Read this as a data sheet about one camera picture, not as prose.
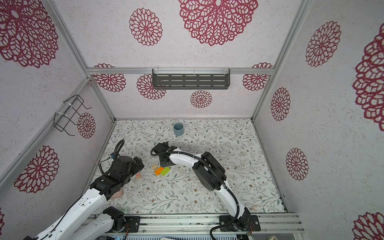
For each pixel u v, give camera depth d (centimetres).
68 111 78
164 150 76
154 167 93
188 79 92
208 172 55
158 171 92
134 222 73
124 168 60
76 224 43
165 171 92
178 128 107
